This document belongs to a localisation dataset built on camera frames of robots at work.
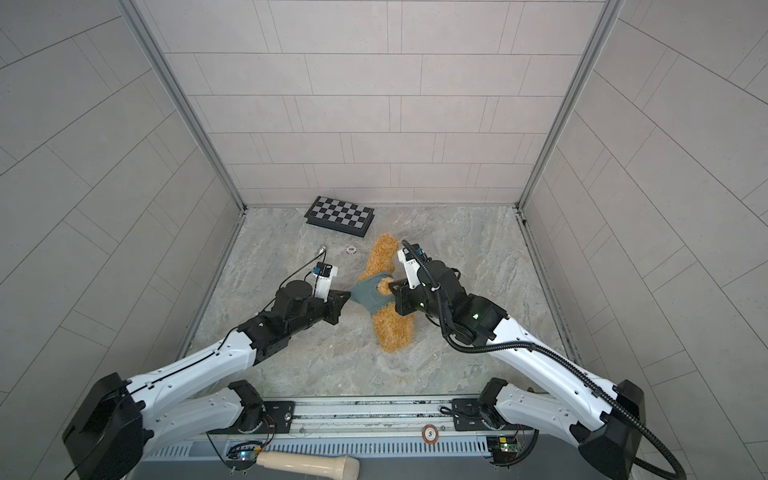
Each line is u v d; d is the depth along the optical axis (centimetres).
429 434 69
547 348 44
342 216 109
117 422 38
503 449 68
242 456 65
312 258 102
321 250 102
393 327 67
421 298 62
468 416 71
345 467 62
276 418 70
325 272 68
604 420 38
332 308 68
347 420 72
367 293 74
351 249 104
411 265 62
